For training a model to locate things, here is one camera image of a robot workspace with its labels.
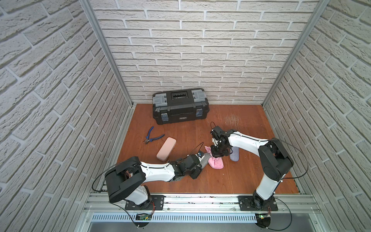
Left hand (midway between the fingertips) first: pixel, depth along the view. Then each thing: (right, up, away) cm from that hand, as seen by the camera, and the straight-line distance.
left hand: (199, 165), depth 85 cm
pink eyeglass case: (-22, +7, +5) cm, 23 cm away
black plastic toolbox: (-13, +37, +10) cm, 41 cm away
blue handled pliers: (-35, +14, +12) cm, 40 cm away
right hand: (+11, +5, +5) cm, 13 cm away
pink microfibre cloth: (+11, +1, 0) cm, 11 cm away
